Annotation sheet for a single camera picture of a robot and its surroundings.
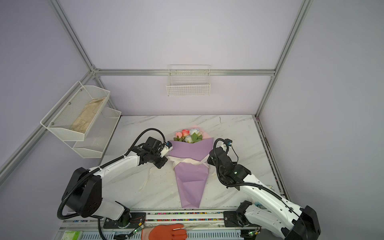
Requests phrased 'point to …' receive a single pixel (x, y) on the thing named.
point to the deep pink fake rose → (185, 132)
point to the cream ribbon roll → (205, 160)
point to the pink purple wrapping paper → (191, 177)
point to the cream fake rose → (188, 138)
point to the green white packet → (72, 235)
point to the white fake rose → (196, 135)
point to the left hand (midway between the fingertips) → (163, 161)
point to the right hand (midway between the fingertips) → (212, 152)
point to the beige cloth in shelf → (82, 123)
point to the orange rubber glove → (176, 231)
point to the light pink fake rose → (178, 134)
